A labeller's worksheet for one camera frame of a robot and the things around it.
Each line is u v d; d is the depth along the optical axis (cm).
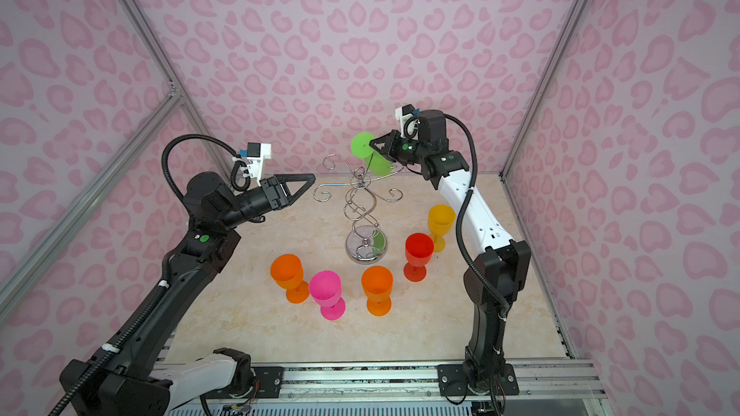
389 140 73
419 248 81
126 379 37
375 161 80
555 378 75
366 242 98
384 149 69
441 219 91
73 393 35
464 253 45
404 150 69
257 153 58
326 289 81
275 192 55
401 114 72
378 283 78
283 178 60
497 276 49
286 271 80
